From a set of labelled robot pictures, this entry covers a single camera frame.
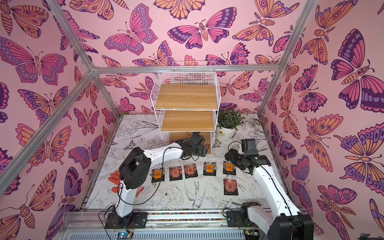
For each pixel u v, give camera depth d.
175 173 0.90
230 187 0.84
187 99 0.71
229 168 0.92
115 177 0.88
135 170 0.52
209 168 0.92
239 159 0.67
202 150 0.85
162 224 0.73
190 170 0.90
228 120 0.92
